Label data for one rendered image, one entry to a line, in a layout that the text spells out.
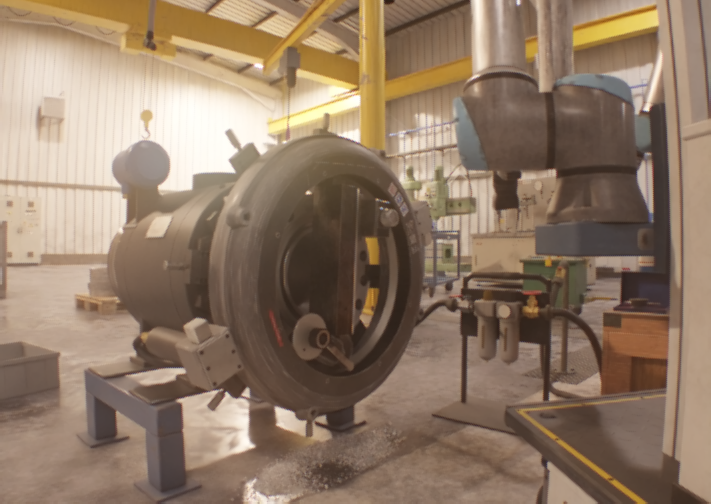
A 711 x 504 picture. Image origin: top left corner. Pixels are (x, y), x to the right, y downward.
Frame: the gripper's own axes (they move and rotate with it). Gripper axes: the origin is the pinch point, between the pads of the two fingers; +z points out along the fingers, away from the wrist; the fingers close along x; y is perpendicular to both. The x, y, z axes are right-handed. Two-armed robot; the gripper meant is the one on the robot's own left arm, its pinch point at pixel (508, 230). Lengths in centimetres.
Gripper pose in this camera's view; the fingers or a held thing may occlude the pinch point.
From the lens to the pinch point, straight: 150.0
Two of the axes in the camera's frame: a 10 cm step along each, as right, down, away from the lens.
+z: 1.3, 9.1, 3.8
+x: -9.9, 1.2, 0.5
